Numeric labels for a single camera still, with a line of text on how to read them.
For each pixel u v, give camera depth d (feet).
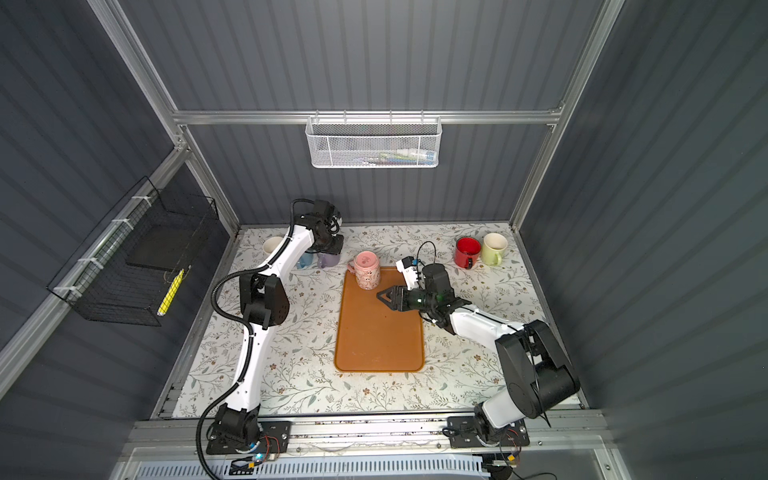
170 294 2.24
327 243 3.00
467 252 3.56
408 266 2.58
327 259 3.43
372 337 2.99
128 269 2.36
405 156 3.00
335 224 3.09
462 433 2.41
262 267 2.15
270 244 3.44
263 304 2.15
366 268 3.07
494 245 3.45
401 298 2.48
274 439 2.38
